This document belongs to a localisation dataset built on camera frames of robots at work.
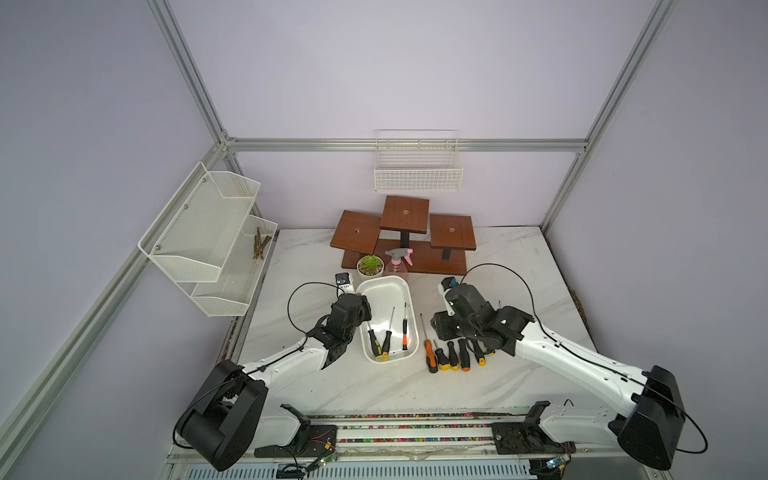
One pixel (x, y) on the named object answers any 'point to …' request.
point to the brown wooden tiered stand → (435, 244)
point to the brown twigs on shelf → (258, 246)
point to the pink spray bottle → (398, 264)
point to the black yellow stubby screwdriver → (443, 361)
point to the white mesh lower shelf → (230, 295)
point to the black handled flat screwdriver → (387, 339)
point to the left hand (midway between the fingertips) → (360, 298)
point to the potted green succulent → (370, 266)
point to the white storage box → (392, 334)
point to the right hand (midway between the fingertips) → (441, 324)
